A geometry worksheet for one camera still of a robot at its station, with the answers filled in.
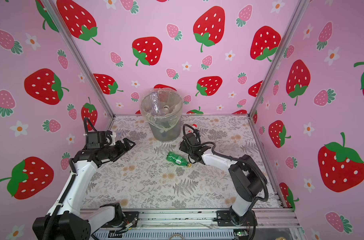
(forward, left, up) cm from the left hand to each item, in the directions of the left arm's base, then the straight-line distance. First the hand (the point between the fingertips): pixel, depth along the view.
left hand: (129, 146), depth 79 cm
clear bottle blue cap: (+34, -9, +7) cm, 36 cm away
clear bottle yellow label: (+30, -16, 0) cm, 34 cm away
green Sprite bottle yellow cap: (+1, -22, -14) cm, 26 cm away
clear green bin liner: (+30, -14, +1) cm, 33 cm away
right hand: (+8, -28, -9) cm, 30 cm away
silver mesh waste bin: (+18, -21, -13) cm, 31 cm away
